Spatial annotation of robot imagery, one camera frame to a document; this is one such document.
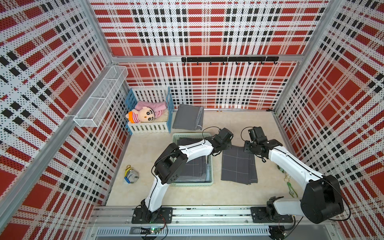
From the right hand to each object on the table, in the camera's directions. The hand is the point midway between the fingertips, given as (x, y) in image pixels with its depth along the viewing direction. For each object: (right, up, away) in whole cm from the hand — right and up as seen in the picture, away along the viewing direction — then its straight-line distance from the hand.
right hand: (250, 146), depth 87 cm
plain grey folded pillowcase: (-38, +18, +29) cm, 51 cm away
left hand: (-11, +2, +6) cm, 12 cm away
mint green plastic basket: (-33, -19, -3) cm, 38 cm away
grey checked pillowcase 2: (-6, -13, +4) cm, 14 cm away
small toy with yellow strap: (-68, -16, -5) cm, 70 cm away
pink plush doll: (-66, +22, +12) cm, 71 cm away
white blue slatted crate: (-56, +13, +15) cm, 59 cm away
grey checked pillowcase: (-33, -12, -1) cm, 35 cm away
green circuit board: (-52, -37, -17) cm, 66 cm away
